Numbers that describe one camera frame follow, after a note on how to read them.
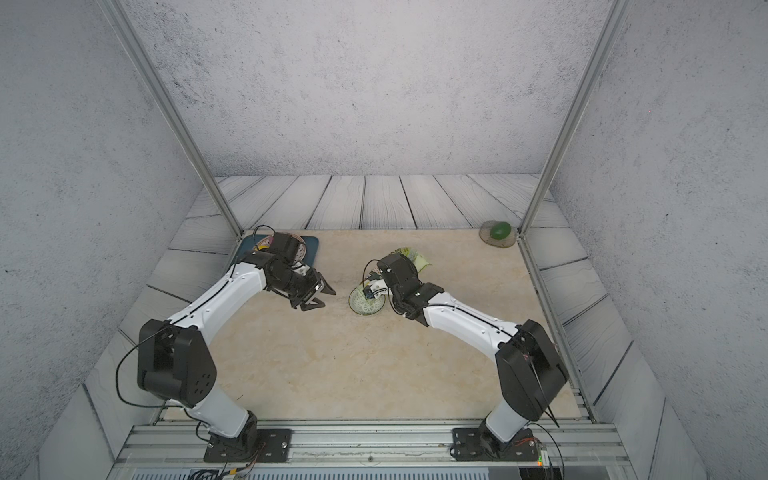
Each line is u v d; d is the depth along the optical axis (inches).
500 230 45.4
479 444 25.4
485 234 46.9
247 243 46.7
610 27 28.4
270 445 28.7
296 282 28.6
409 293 24.8
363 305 38.8
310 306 30.7
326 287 30.3
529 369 17.2
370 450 28.7
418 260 31.2
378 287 30.9
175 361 17.5
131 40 29.0
